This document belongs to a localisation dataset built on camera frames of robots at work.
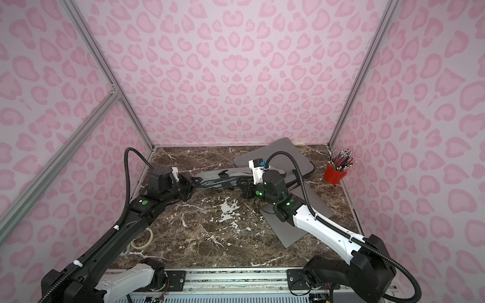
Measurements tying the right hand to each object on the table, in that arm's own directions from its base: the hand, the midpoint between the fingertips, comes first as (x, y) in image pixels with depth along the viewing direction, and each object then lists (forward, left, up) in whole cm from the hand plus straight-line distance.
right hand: (238, 183), depth 74 cm
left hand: (+3, +14, +1) cm, 14 cm away
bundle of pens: (+20, -50, -11) cm, 54 cm away
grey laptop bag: (+2, +4, +1) cm, 5 cm away
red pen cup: (+17, -47, -20) cm, 54 cm away
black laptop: (-11, -21, -23) cm, 33 cm away
